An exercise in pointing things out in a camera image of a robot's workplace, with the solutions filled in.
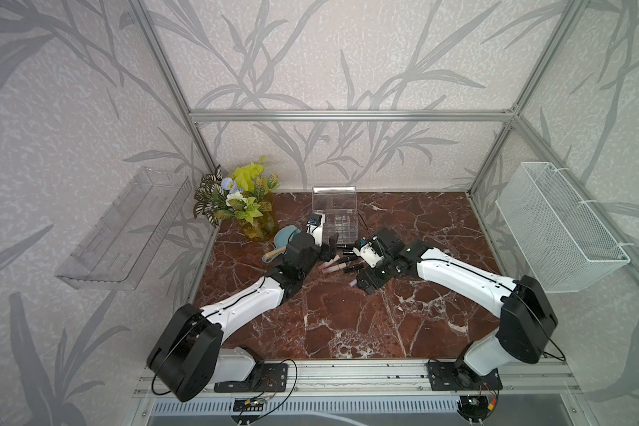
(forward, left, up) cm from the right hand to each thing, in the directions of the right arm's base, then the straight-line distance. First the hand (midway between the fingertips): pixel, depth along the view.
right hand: (368, 274), depth 84 cm
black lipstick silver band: (+6, +4, -7) cm, 10 cm away
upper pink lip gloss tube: (+7, +13, -5) cm, 16 cm away
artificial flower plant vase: (+24, +42, +13) cm, 50 cm away
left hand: (+9, +12, +9) cm, 17 cm away
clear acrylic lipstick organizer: (+37, +9, -9) cm, 40 cm away
